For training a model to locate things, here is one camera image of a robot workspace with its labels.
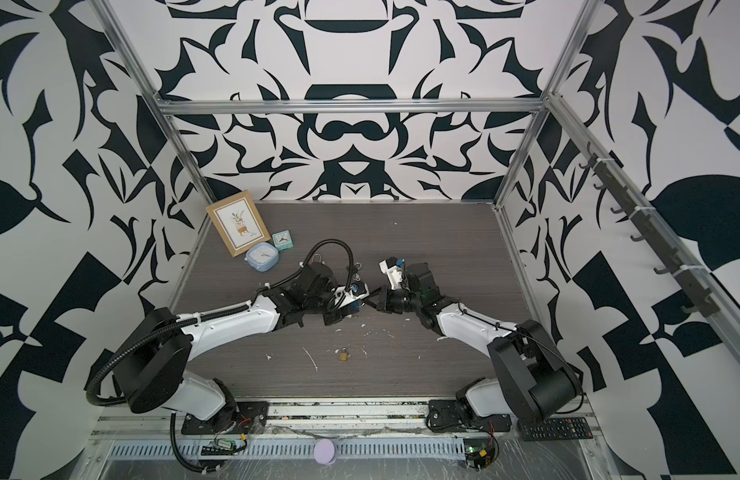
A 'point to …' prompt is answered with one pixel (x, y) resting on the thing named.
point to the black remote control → (569, 428)
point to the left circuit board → (219, 446)
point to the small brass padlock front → (343, 355)
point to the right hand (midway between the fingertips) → (362, 301)
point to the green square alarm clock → (283, 240)
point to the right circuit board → (479, 453)
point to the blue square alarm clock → (262, 257)
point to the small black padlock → (356, 277)
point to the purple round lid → (325, 451)
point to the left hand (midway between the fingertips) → (358, 293)
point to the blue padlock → (355, 305)
